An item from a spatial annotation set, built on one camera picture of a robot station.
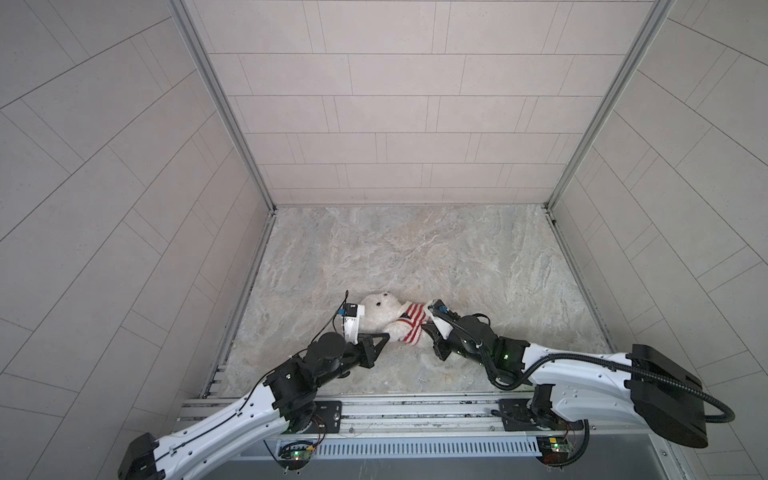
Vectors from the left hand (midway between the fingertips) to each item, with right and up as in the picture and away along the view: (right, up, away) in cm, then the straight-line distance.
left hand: (396, 340), depth 72 cm
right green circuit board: (+37, -24, -4) cm, 44 cm away
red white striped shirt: (+5, +5, +7) cm, 10 cm away
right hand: (+7, 0, +6) cm, 9 cm away
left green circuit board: (-22, -23, -7) cm, 33 cm away
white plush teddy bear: (-4, +5, +6) cm, 9 cm away
